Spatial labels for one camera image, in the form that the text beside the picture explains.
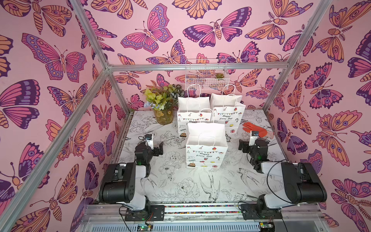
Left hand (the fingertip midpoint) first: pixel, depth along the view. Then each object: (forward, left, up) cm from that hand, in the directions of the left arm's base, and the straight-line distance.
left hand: (156, 140), depth 94 cm
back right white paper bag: (+12, -45, +17) cm, 50 cm away
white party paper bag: (-15, -30, +17) cm, 37 cm away
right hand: (+1, -60, 0) cm, 60 cm away
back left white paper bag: (+18, -24, +11) cm, 32 cm away
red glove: (+17, -66, -7) cm, 69 cm away
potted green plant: (+24, -4, +12) cm, 27 cm away
